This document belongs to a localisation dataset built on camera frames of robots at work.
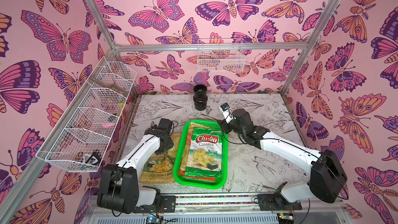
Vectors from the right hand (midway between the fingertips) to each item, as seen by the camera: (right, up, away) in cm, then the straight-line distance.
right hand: (220, 118), depth 82 cm
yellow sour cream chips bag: (-33, -28, +2) cm, 43 cm away
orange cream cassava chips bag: (-10, -30, -5) cm, 32 cm away
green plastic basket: (-1, -30, -8) cm, 31 cm away
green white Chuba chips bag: (-8, -20, +1) cm, 22 cm away
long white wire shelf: (-61, -11, -16) cm, 64 cm away
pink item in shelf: (-53, -3, -10) cm, 54 cm away
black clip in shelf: (-53, -15, -19) cm, 59 cm away
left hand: (-29, -15, +6) cm, 33 cm away
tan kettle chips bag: (-19, -25, -3) cm, 32 cm away
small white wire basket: (+3, +37, +23) cm, 44 cm away
